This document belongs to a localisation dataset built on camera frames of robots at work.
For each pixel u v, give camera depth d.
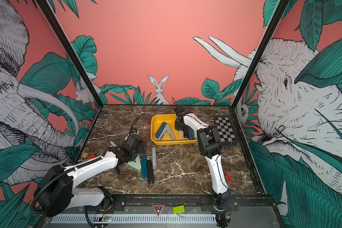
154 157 0.89
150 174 0.82
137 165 0.86
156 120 1.07
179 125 0.91
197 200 0.76
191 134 1.01
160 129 1.03
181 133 1.01
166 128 1.04
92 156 0.90
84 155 0.90
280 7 0.69
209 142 0.60
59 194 0.40
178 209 0.72
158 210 0.71
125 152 0.63
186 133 1.01
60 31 0.78
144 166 0.86
